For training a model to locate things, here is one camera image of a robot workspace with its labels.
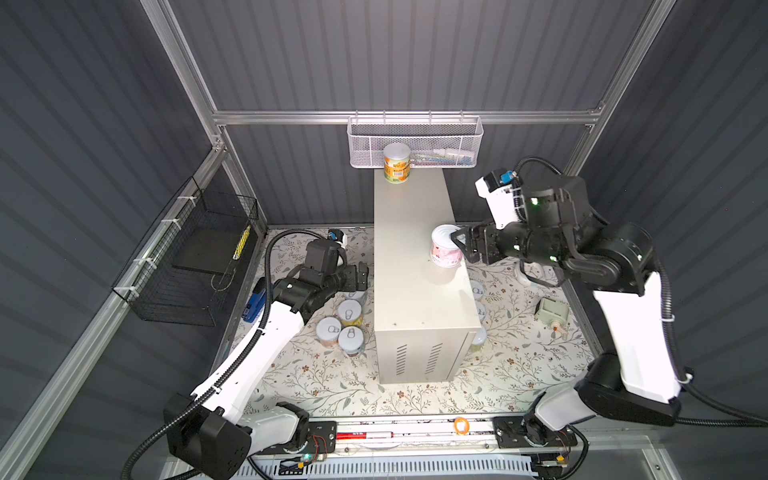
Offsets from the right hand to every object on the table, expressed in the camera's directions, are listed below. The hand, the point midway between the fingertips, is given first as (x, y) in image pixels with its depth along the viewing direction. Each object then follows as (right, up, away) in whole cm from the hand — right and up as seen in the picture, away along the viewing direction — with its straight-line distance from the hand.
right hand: (467, 233), depth 56 cm
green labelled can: (-33, -27, +31) cm, 52 cm away
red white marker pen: (-21, -49, +18) cm, 56 cm away
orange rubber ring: (+5, -48, +19) cm, 52 cm away
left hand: (-25, -8, +21) cm, 34 cm away
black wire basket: (-66, -8, +16) cm, 68 cm away
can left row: (-27, -22, +33) cm, 48 cm away
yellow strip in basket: (-55, -1, +23) cm, 59 cm away
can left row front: (-26, -29, +28) cm, 48 cm away
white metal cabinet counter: (-8, -16, +1) cm, 18 cm away
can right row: (+13, -21, +35) cm, 43 cm away
